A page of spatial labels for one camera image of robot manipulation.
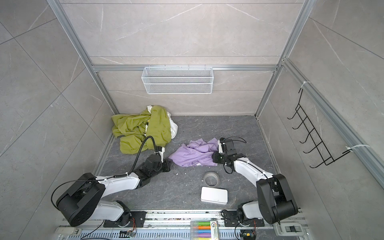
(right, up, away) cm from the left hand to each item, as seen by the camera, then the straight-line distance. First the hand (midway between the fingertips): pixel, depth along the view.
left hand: (172, 157), depth 89 cm
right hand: (+26, +1, +2) cm, 26 cm away
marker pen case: (+18, -31, -19) cm, 41 cm away
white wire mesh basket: (+2, +51, +11) cm, 52 cm away
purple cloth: (+15, +4, -2) cm, 16 cm away
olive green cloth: (-29, +17, +12) cm, 36 cm away
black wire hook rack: (+69, +9, -25) cm, 74 cm away
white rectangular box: (+25, -19, -10) cm, 33 cm away
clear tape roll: (+24, -13, -1) cm, 27 cm away
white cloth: (-2, +19, +18) cm, 26 cm away
